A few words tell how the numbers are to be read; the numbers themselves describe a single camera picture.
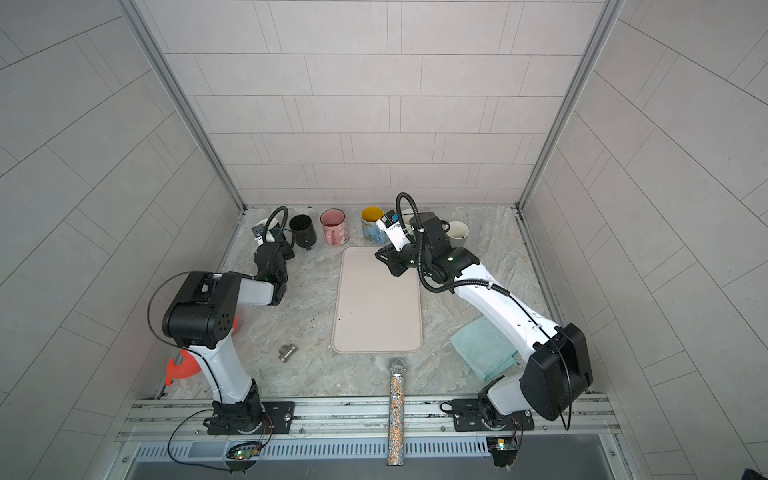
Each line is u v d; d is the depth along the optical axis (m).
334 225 0.98
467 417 0.71
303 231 0.98
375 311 0.89
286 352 0.80
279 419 0.71
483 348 0.82
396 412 0.69
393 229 0.66
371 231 1.02
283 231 0.99
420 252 0.58
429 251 0.58
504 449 0.68
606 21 0.72
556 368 0.39
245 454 0.64
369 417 0.72
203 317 0.49
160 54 0.78
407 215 0.63
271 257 0.77
